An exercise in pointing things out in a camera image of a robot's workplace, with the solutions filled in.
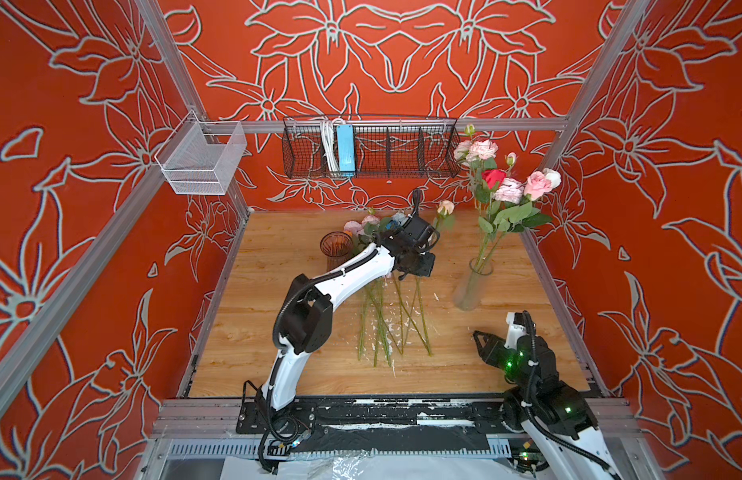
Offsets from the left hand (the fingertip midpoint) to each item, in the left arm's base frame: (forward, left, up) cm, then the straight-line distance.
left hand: (428, 264), depth 86 cm
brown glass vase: (+3, +28, +2) cm, 28 cm away
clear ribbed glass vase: (-5, -13, -8) cm, 16 cm away
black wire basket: (+36, +5, +16) cm, 40 cm away
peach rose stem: (+16, -5, +8) cm, 18 cm away
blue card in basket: (+27, +26, +19) cm, 43 cm away
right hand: (-18, -12, -6) cm, 22 cm away
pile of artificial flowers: (-5, +12, -15) cm, 20 cm away
